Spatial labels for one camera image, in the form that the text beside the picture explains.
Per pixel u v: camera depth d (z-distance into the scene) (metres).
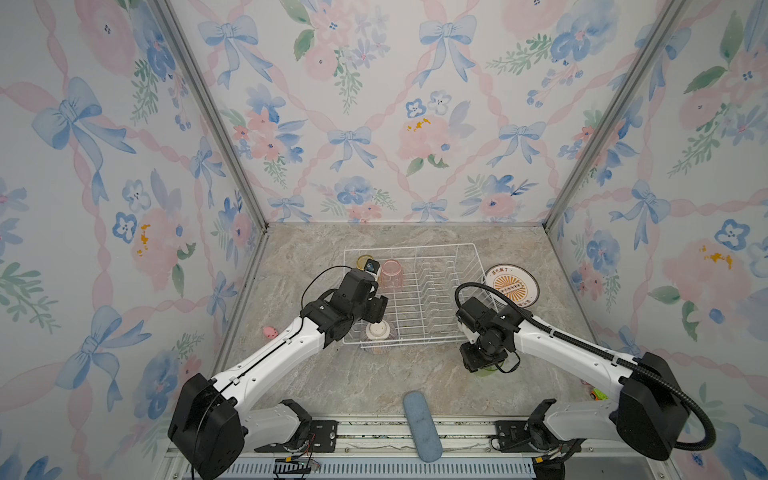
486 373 0.83
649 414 0.40
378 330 0.84
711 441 0.39
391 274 0.93
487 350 0.68
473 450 0.73
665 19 0.70
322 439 0.73
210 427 0.39
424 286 0.95
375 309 0.72
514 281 1.00
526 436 0.68
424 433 0.72
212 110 0.86
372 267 0.70
